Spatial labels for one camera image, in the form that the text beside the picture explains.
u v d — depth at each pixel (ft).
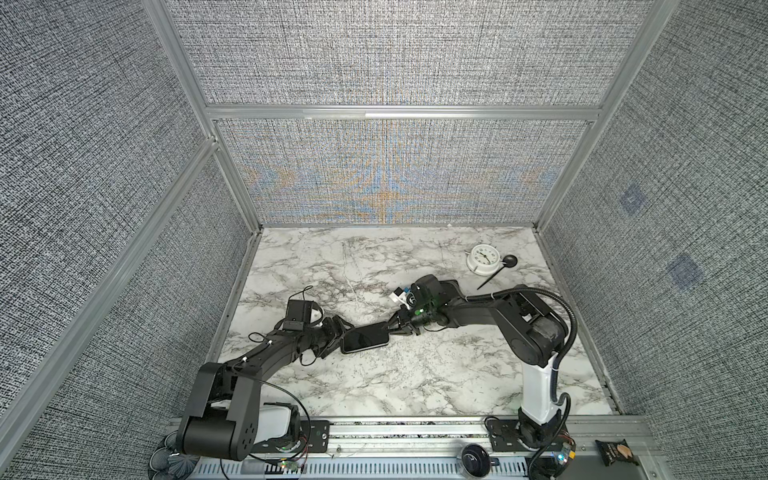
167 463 2.25
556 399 1.95
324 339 2.55
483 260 3.40
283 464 2.30
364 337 3.02
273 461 2.31
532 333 1.71
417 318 2.69
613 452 2.30
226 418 1.37
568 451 2.26
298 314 2.35
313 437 2.45
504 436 2.41
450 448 2.49
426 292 2.63
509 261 3.49
